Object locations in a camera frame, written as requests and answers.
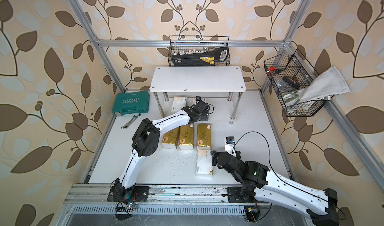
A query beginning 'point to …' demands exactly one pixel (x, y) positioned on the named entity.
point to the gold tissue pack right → (204, 135)
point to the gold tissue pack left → (170, 139)
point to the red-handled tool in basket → (271, 68)
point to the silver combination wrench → (132, 119)
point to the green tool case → (131, 103)
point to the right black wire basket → (288, 72)
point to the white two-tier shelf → (198, 79)
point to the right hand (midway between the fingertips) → (219, 153)
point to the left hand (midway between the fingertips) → (202, 114)
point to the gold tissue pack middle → (187, 134)
